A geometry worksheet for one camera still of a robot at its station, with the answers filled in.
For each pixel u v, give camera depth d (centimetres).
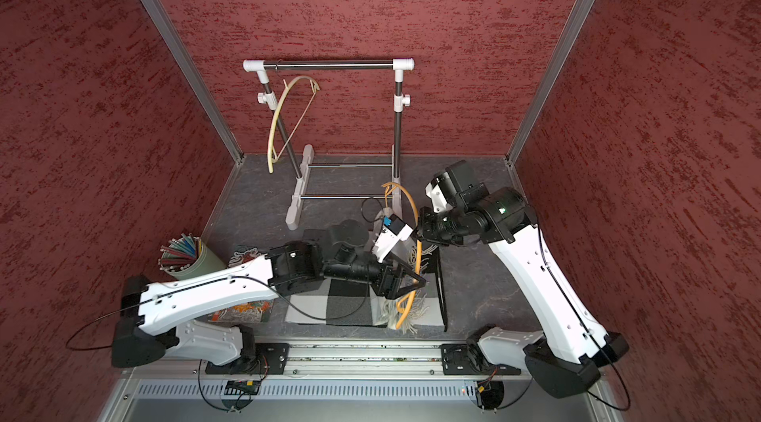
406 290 55
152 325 39
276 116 74
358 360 76
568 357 37
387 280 52
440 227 53
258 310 81
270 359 74
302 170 107
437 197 60
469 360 69
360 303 82
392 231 55
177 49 87
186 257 81
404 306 61
